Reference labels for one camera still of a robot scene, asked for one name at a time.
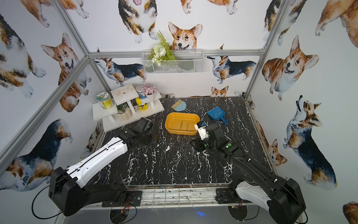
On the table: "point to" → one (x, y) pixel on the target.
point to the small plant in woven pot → (124, 113)
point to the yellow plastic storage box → (182, 123)
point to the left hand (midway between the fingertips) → (156, 134)
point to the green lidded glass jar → (105, 100)
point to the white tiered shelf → (125, 94)
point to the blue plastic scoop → (217, 113)
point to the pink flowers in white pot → (148, 90)
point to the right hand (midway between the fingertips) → (195, 137)
